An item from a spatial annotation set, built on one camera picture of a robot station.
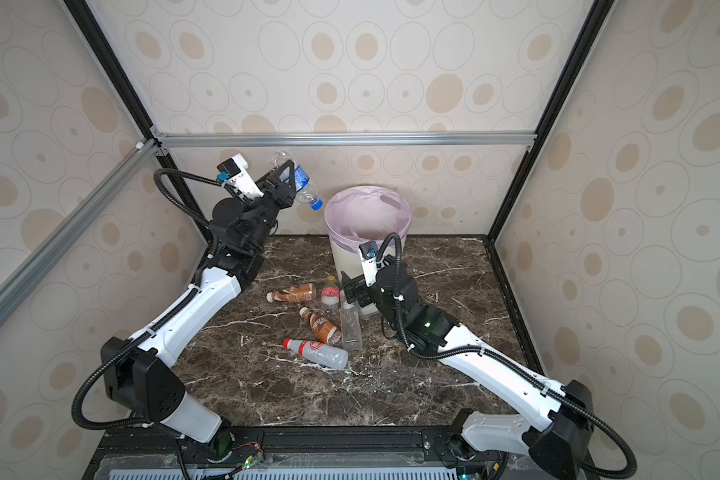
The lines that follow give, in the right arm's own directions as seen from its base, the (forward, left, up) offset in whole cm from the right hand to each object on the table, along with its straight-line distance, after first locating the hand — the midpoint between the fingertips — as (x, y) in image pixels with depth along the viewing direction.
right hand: (364, 264), depth 70 cm
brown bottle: (+10, +23, -27) cm, 36 cm away
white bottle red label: (-10, +13, -28) cm, 33 cm away
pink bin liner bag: (+30, 0, -11) cm, 32 cm away
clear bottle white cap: (-1, +5, -30) cm, 30 cm away
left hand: (+12, +14, +21) cm, 28 cm away
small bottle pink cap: (+9, +12, -28) cm, 32 cm away
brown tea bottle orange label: (-4, +12, -26) cm, 29 cm away
